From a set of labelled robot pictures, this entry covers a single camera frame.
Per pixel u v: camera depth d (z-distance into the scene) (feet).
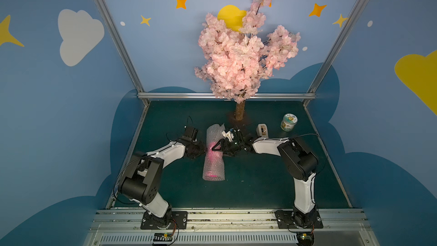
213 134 3.12
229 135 2.95
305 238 2.40
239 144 2.64
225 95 3.22
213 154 2.86
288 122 3.32
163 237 2.39
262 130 3.32
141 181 1.49
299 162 1.74
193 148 2.60
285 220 2.44
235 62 2.25
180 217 2.47
